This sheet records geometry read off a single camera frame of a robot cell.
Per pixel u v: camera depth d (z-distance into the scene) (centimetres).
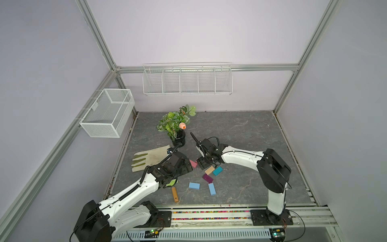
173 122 79
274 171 51
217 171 89
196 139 79
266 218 65
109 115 84
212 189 83
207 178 87
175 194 80
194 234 157
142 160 94
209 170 88
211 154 69
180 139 96
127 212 47
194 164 90
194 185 85
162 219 74
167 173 57
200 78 102
